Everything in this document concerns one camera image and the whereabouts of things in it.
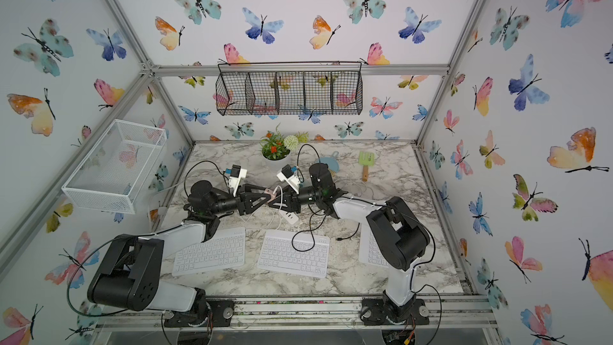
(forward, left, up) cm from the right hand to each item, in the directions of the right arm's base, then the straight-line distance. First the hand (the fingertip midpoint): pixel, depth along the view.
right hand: (273, 201), depth 78 cm
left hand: (+1, +1, +2) cm, 2 cm away
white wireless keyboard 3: (-8, -33, -19) cm, 39 cm away
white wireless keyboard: (-10, +20, -18) cm, 28 cm away
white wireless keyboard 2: (-10, -7, -18) cm, 22 cm away
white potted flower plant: (+27, +4, -4) cm, 27 cm away
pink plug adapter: (+1, 0, +3) cm, 3 cm away
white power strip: (+3, -4, -17) cm, 18 cm away
